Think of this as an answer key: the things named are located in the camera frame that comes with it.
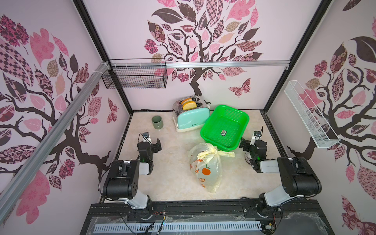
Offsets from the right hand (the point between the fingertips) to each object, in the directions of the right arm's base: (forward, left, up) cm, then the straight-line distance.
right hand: (248, 139), depth 95 cm
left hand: (0, +65, +1) cm, 65 cm away
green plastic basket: (+16, +12, -7) cm, 21 cm away
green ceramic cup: (+17, +64, 0) cm, 66 cm away
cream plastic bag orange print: (-24, +32, +17) cm, 43 cm away
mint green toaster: (+18, +37, 0) cm, 41 cm away
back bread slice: (+25, +41, +14) cm, 50 cm away
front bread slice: (+20, +39, +14) cm, 46 cm away
